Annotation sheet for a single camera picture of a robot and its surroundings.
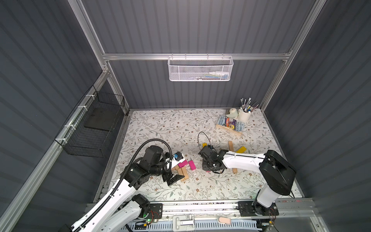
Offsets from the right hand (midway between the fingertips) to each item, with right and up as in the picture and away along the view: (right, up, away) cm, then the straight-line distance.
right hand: (206, 166), depth 89 cm
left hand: (-16, +4, -18) cm, 25 cm away
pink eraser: (+6, -20, -20) cm, 29 cm away
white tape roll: (+23, +34, +20) cm, 45 cm away
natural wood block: (+17, -2, -2) cm, 17 cm away
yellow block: (0, +12, +10) cm, 16 cm away
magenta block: (-15, +1, 0) cm, 15 cm away
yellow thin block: (+24, +9, +8) cm, 27 cm away
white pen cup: (+31, +32, +20) cm, 49 cm away
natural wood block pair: (-15, -3, -2) cm, 15 cm away
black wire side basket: (-63, +25, -12) cm, 69 cm away
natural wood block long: (+18, +11, +10) cm, 23 cm away
